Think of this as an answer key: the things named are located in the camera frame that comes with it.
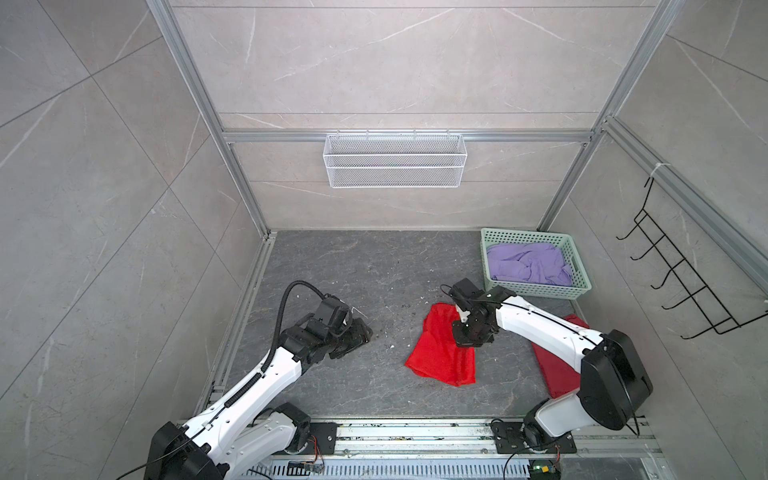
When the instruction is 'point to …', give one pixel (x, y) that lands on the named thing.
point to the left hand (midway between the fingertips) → (367, 329)
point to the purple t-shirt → (536, 263)
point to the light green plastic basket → (563, 241)
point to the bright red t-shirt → (436, 353)
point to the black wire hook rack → (714, 311)
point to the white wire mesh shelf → (394, 161)
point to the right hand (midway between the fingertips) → (461, 339)
